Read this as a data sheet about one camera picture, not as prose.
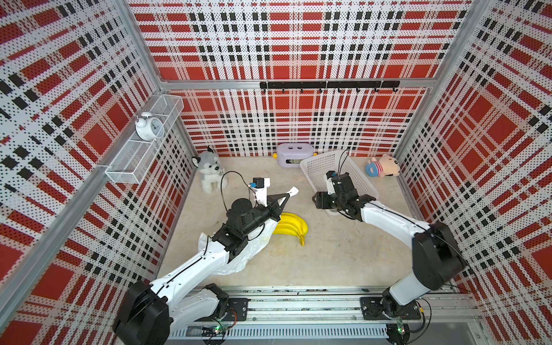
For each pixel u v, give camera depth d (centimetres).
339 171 82
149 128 70
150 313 39
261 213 63
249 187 64
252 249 69
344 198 69
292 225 88
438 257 45
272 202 65
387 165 110
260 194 65
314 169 111
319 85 88
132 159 90
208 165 95
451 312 176
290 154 111
